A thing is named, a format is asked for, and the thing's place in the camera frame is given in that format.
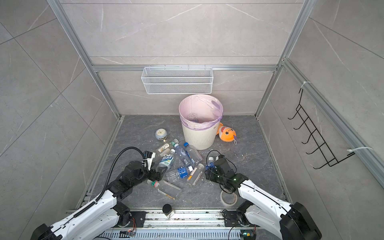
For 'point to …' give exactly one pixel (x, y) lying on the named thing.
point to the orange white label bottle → (195, 175)
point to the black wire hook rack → (330, 160)
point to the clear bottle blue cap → (184, 157)
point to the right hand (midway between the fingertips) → (208, 172)
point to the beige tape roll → (228, 199)
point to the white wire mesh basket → (177, 80)
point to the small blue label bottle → (210, 163)
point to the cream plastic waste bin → (202, 139)
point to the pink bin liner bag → (199, 111)
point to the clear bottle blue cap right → (193, 153)
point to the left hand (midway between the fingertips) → (160, 162)
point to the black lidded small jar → (167, 210)
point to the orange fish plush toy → (227, 134)
